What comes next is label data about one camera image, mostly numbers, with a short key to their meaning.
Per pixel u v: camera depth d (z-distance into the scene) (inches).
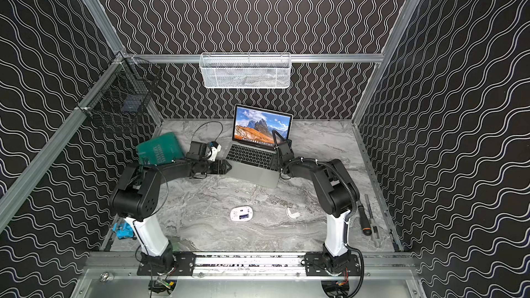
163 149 40.5
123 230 30.7
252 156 40.8
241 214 33.1
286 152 31.8
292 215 33.9
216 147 36.2
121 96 36.9
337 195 20.3
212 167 34.6
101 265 29.9
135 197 19.8
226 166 35.8
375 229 32.1
